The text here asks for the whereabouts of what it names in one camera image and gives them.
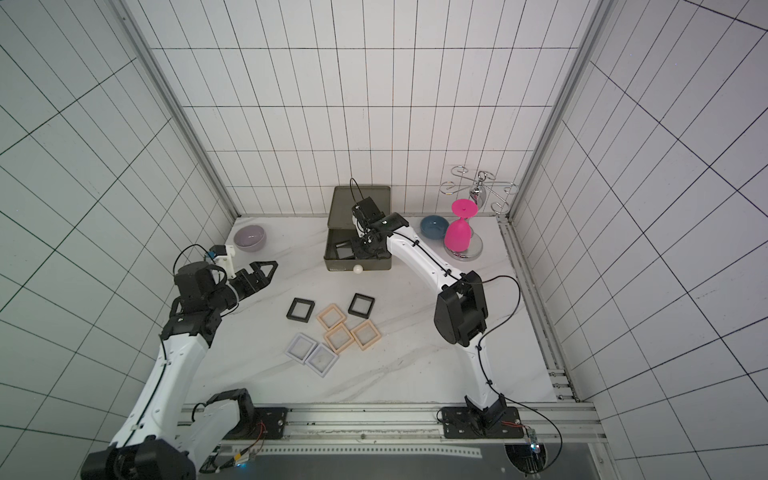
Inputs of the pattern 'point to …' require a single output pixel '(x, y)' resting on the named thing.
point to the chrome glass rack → (480, 188)
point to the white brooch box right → (321, 359)
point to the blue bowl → (434, 227)
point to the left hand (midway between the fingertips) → (267, 274)
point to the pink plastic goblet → (458, 233)
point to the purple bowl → (250, 237)
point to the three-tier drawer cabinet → (341, 231)
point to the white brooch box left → (301, 348)
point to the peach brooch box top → (321, 319)
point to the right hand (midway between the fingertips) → (347, 253)
